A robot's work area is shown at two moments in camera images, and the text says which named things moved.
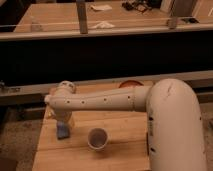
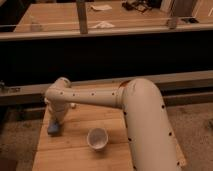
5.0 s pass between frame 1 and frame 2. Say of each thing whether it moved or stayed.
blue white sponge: moved
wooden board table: stayed
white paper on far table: stayed
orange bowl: stayed
